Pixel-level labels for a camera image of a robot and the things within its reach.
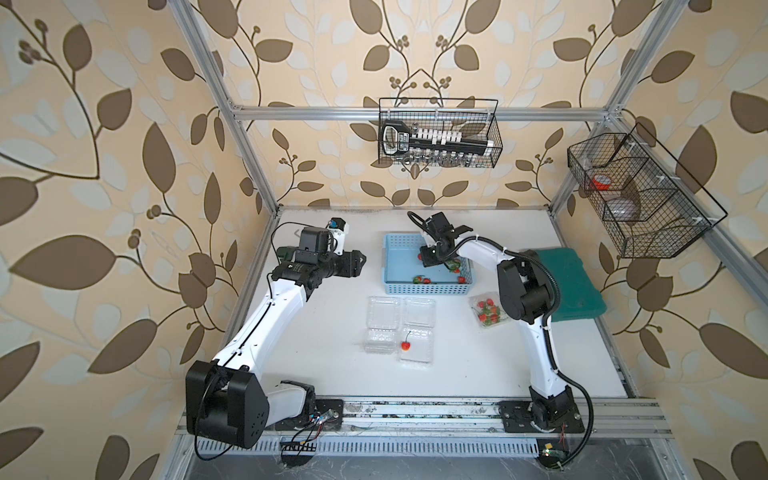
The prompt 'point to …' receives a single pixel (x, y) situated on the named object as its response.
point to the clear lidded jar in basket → (621, 209)
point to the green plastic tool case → (579, 297)
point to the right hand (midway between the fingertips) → (427, 259)
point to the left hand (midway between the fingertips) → (350, 253)
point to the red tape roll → (599, 185)
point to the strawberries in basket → (453, 265)
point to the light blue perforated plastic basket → (404, 272)
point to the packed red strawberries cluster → (490, 314)
